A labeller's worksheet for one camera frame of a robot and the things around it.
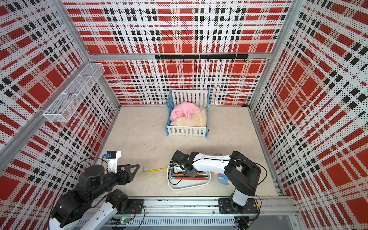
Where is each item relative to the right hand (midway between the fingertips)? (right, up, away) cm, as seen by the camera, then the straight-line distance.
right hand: (193, 164), depth 87 cm
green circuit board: (-36, -22, -17) cm, 46 cm away
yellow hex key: (-25, -4, 0) cm, 25 cm away
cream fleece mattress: (+3, +28, +15) cm, 32 cm away
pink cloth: (-6, +35, +10) cm, 36 cm away
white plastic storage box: (-10, -8, -5) cm, 14 cm away
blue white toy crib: (+5, +44, +20) cm, 48 cm away
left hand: (-27, +5, -19) cm, 33 cm away
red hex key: (-4, -5, -8) cm, 10 cm away
